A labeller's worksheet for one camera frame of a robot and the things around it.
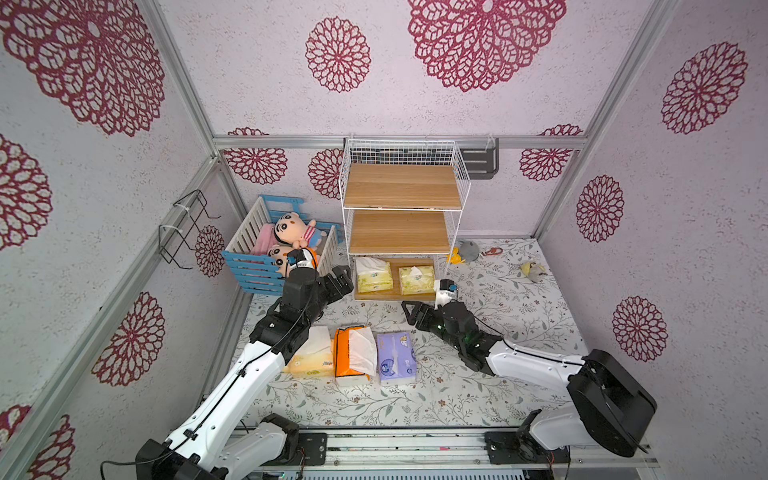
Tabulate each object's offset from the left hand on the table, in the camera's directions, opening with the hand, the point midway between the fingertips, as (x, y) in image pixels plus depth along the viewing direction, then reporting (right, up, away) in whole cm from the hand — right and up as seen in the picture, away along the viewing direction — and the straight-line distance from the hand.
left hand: (336, 275), depth 76 cm
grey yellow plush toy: (+43, +8, +34) cm, 55 cm away
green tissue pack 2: (+23, -2, +24) cm, 34 cm away
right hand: (+21, -9, +9) cm, 24 cm away
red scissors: (+55, +8, +40) cm, 68 cm away
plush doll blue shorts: (-19, +15, +27) cm, 36 cm away
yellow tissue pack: (-8, -24, +8) cm, 26 cm away
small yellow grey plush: (+65, +1, +29) cm, 71 cm away
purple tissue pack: (+16, -23, +7) cm, 29 cm away
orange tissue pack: (+4, -21, +7) cm, 23 cm away
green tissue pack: (+9, 0, +24) cm, 26 cm away
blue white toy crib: (-26, +15, +27) cm, 40 cm away
